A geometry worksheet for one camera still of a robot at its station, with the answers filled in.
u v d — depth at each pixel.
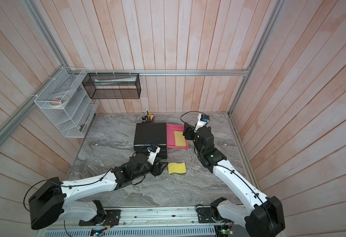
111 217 0.73
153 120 1.04
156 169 0.68
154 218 0.75
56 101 0.73
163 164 0.73
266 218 0.38
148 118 0.95
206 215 0.73
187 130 0.67
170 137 0.90
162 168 0.72
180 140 0.91
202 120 0.64
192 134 0.67
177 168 0.88
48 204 0.41
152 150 0.68
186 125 0.72
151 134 0.86
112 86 0.98
